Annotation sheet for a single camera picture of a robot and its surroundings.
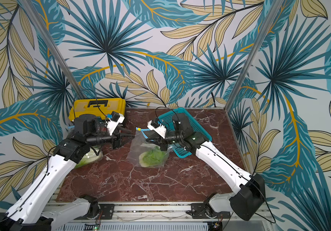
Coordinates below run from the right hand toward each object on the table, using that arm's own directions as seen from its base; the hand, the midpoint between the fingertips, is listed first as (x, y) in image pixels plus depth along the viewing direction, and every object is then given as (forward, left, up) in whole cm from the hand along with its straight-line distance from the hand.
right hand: (147, 138), depth 68 cm
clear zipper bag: (+4, +7, -12) cm, 15 cm away
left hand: (-1, +7, +3) cm, 8 cm away
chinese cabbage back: (-3, -2, -14) cm, 14 cm away
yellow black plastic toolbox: (+33, +35, -12) cm, 50 cm away
